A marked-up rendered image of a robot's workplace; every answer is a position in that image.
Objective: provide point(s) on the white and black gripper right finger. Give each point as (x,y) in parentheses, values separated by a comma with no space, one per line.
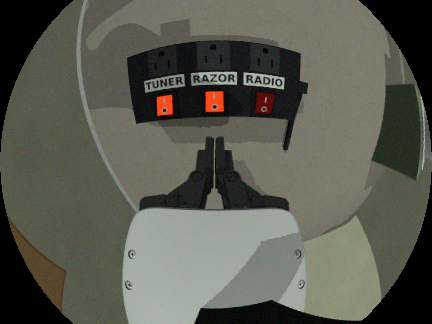
(234,192)

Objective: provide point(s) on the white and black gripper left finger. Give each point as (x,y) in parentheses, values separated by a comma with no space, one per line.
(192,192)

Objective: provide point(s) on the black power strip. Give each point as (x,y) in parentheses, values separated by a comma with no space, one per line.
(218,78)

